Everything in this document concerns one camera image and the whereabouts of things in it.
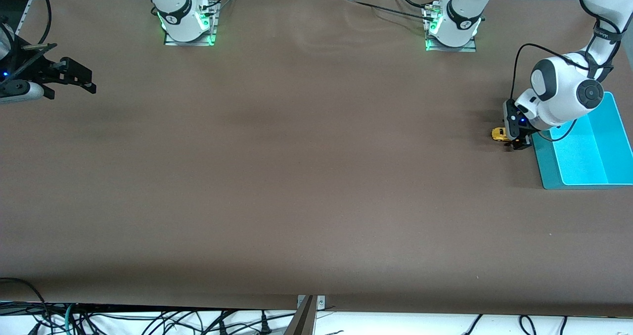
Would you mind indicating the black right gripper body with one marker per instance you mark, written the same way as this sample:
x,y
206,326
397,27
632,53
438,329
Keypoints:
x,y
30,69

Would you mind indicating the yellow beetle toy car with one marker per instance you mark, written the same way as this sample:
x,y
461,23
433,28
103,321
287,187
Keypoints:
x,y
498,134

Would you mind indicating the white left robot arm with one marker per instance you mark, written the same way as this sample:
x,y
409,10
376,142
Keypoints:
x,y
564,87

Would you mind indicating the brass standoff rod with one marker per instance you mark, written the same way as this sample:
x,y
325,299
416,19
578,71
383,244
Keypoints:
x,y
35,46

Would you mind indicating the teal plastic storage bin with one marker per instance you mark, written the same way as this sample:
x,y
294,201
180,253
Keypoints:
x,y
588,162

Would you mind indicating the grey metal pole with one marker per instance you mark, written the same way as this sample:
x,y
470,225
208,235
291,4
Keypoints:
x,y
301,320

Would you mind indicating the black power plug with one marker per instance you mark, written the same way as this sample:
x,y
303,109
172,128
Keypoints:
x,y
265,325

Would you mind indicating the aluminium table edge rail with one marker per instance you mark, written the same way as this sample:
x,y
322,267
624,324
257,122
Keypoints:
x,y
29,6

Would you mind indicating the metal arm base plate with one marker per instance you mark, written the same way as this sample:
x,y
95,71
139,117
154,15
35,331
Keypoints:
x,y
190,42
452,48

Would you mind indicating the small metal table bracket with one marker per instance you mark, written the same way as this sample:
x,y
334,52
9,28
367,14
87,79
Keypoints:
x,y
321,303

